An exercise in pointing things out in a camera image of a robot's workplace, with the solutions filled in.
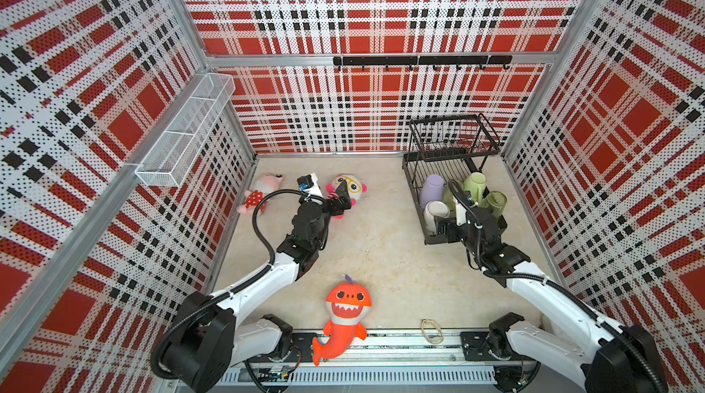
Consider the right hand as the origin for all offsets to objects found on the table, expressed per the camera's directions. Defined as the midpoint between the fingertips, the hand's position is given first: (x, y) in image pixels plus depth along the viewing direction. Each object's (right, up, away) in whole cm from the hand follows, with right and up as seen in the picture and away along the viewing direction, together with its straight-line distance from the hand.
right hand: (453, 215), depth 83 cm
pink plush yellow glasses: (-32, +8, +18) cm, 38 cm away
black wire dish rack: (+9, +25, +40) cm, 48 cm away
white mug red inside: (-5, +1, +7) cm, 9 cm away
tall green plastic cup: (+17, +3, +7) cm, 19 cm away
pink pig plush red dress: (-65, +9, +18) cm, 68 cm away
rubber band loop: (-9, -33, -10) cm, 36 cm away
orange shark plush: (-32, -23, -10) cm, 41 cm away
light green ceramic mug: (+12, +9, +13) cm, 20 cm away
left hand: (-36, +10, -2) cm, 37 cm away
